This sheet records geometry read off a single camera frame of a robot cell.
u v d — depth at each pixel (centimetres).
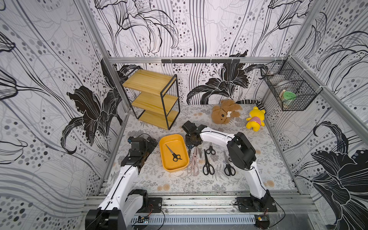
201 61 91
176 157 90
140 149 64
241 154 54
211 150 93
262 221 70
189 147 95
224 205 74
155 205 73
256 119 100
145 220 72
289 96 78
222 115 101
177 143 96
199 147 94
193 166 86
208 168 86
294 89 80
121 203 44
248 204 72
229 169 84
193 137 73
